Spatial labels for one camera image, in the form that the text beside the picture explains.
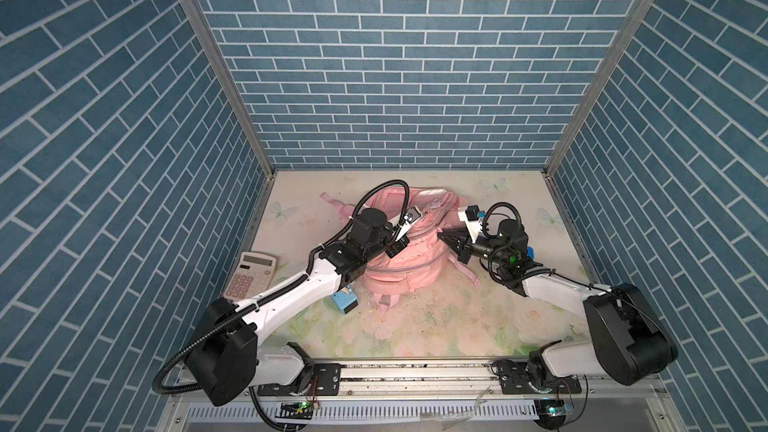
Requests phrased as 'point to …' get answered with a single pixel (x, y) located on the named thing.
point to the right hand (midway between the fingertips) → (438, 232)
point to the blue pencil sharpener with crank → (345, 299)
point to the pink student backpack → (423, 264)
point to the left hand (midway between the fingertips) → (406, 221)
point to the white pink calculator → (252, 275)
